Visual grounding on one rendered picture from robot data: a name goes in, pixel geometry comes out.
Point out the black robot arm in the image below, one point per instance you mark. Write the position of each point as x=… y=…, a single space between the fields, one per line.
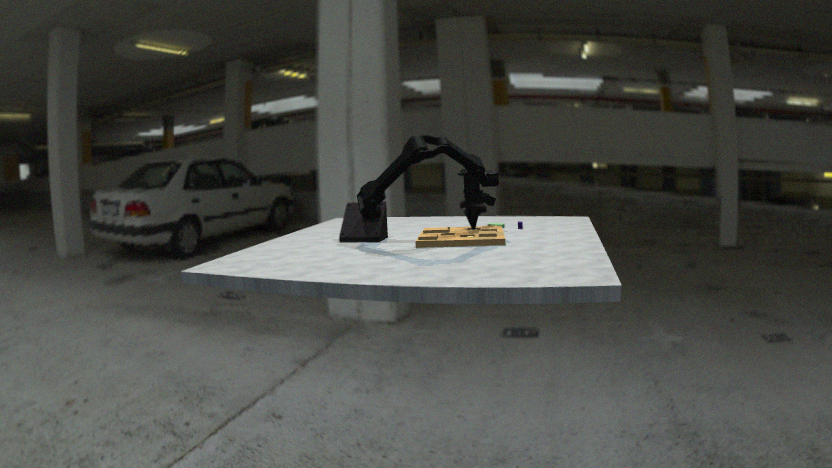
x=414 y=151

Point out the tan board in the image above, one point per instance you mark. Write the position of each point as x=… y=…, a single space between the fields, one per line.
x=491 y=235

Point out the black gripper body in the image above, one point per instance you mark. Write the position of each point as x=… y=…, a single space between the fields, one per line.
x=471 y=200

